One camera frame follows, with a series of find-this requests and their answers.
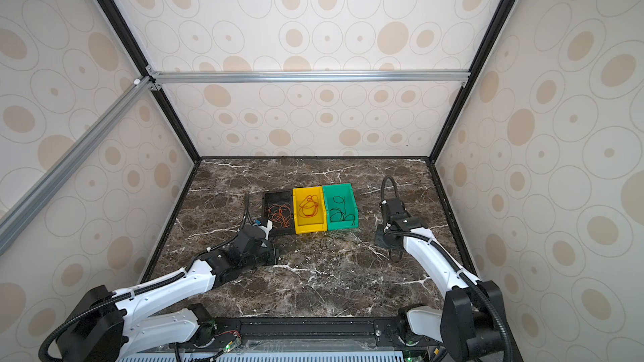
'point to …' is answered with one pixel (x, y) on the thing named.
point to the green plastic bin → (341, 206)
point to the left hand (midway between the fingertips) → (290, 248)
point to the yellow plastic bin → (319, 222)
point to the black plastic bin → (283, 197)
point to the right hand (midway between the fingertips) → (386, 238)
